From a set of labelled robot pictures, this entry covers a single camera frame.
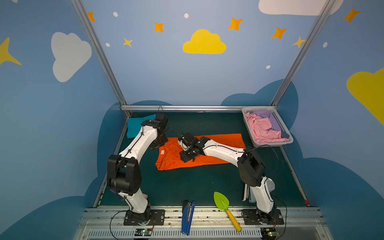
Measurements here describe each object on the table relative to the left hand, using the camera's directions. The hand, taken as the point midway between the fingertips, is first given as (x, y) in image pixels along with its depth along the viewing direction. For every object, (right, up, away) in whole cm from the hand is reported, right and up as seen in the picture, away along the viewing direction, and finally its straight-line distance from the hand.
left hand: (163, 143), depth 88 cm
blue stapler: (+15, -32, -12) cm, 38 cm away
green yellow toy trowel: (+34, -30, -10) cm, 46 cm away
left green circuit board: (-6, -41, -17) cm, 45 cm away
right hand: (+13, -7, +2) cm, 15 cm away
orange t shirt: (+3, -7, +10) cm, 12 cm away
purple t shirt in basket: (+74, +19, +23) cm, 80 cm away
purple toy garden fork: (-8, -28, -8) cm, 30 cm away
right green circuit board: (+55, -42, -17) cm, 71 cm away
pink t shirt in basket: (+65, +10, +16) cm, 68 cm away
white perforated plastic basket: (+81, +15, +19) cm, 84 cm away
